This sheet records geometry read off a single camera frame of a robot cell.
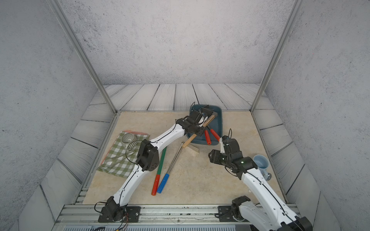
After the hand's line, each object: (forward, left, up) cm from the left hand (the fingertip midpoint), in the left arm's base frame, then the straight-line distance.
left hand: (205, 130), depth 98 cm
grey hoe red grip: (-7, -1, 0) cm, 7 cm away
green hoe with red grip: (-28, +30, -8) cm, 42 cm away
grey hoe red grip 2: (-4, -6, -1) cm, 7 cm away
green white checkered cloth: (-17, +55, -9) cm, 58 cm away
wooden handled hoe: (+12, -8, +3) cm, 14 cm away
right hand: (-22, -2, +6) cm, 23 cm away
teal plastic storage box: (+9, -10, -6) cm, 15 cm away
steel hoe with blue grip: (-29, +26, -8) cm, 39 cm away
